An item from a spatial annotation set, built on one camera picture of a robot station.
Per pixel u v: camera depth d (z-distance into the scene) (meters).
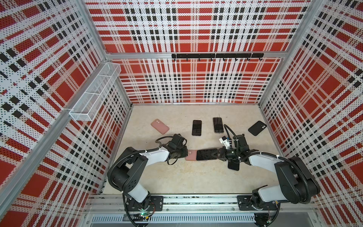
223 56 0.90
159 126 1.08
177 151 0.71
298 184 0.43
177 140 0.73
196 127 1.05
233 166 0.86
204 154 1.02
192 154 0.92
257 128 1.05
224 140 0.84
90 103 0.92
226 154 0.77
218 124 1.14
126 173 0.45
